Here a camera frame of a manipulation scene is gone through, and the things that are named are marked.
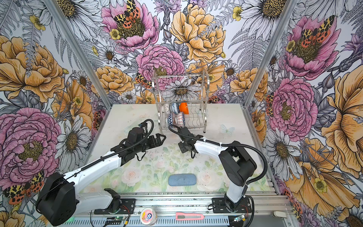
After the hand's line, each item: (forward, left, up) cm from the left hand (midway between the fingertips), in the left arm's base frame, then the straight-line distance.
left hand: (160, 142), depth 84 cm
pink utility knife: (-35, -12, -12) cm, 39 cm away
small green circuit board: (-35, +19, -14) cm, 42 cm away
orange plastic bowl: (+30, -14, -2) cm, 33 cm away
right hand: (+1, -15, -10) cm, 18 cm away
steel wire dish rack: (+48, -12, -11) cm, 51 cm away
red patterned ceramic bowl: (+17, -6, +1) cm, 18 cm away
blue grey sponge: (-18, -10, -10) cm, 23 cm away
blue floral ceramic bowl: (+28, -7, 0) cm, 29 cm away
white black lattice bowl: (+28, -2, 0) cm, 28 cm away
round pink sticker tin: (-35, +2, -3) cm, 36 cm away
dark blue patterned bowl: (+17, -12, 0) cm, 21 cm away
